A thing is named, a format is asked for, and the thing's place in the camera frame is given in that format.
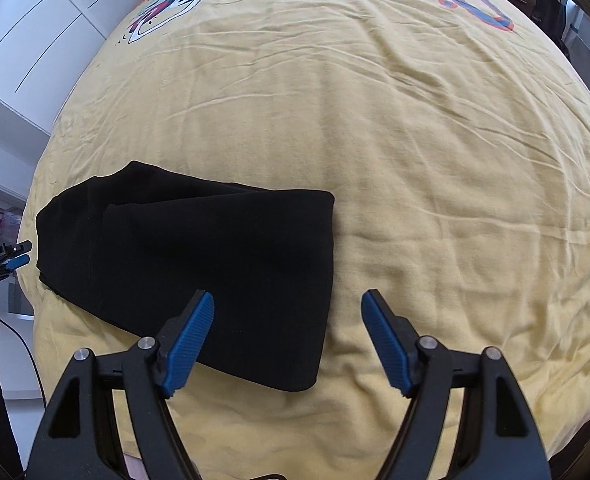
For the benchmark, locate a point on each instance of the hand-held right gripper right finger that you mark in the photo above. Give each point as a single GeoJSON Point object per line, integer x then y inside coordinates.
{"type": "Point", "coordinates": [385, 345]}

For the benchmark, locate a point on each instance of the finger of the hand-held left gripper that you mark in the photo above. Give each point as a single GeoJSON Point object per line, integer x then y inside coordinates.
{"type": "Point", "coordinates": [19, 247]}
{"type": "Point", "coordinates": [19, 260]}

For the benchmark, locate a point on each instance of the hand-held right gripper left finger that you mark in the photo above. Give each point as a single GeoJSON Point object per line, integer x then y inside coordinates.
{"type": "Point", "coordinates": [190, 345]}

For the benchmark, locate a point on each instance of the yellow printed bed sheet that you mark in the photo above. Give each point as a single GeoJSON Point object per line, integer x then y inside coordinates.
{"type": "Point", "coordinates": [400, 160]}

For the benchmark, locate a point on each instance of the black bag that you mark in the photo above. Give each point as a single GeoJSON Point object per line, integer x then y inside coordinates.
{"type": "Point", "coordinates": [550, 12]}

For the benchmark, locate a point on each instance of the white wardrobe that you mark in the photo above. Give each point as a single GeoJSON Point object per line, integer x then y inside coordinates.
{"type": "Point", "coordinates": [50, 25]}

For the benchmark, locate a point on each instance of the black pants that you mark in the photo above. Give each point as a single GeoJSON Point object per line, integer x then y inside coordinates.
{"type": "Point", "coordinates": [200, 270]}

